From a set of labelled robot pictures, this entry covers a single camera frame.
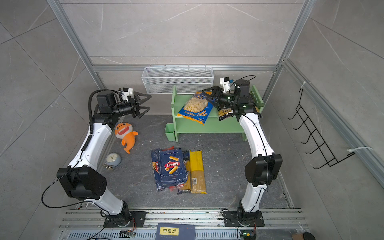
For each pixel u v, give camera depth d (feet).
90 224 2.36
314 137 2.23
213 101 2.24
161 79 3.14
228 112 2.55
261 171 1.58
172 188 2.68
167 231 2.26
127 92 2.30
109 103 1.94
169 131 3.50
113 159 2.92
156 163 2.94
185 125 3.14
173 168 2.68
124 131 3.24
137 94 2.13
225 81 2.29
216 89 2.16
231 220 2.39
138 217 2.40
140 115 2.43
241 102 1.99
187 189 2.66
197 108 2.56
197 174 2.85
